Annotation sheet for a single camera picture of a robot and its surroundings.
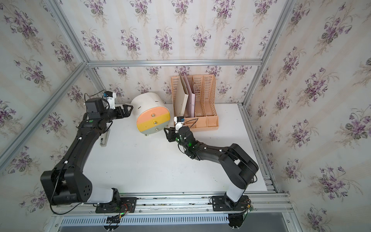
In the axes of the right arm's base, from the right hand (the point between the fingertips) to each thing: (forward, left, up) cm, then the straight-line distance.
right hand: (167, 128), depth 84 cm
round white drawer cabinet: (+20, +16, +4) cm, 26 cm away
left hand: (+7, +23, +11) cm, 26 cm away
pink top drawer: (+8, +10, +4) cm, 14 cm away
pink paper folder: (+17, -13, -3) cm, 22 cm away
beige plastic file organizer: (+17, -25, -9) cm, 31 cm away
